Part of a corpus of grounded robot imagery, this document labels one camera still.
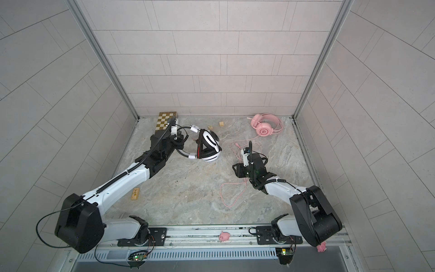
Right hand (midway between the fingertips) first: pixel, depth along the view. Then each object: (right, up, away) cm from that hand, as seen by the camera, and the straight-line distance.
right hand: (235, 166), depth 88 cm
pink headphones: (+20, +23, +15) cm, 34 cm away
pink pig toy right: (+34, -27, -22) cm, 49 cm away
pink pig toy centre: (-6, -25, -19) cm, 32 cm away
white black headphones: (-13, +13, -16) cm, 24 cm away
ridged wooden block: (-8, +23, +23) cm, 34 cm away
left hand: (-25, +20, -7) cm, 33 cm away
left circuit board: (-39, -30, -24) cm, 54 cm away
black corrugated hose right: (+7, +9, -10) cm, 15 cm away
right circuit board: (+19, -31, -20) cm, 42 cm away
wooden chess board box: (-47, +27, +23) cm, 59 cm away
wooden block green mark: (-15, +21, +23) cm, 34 cm away
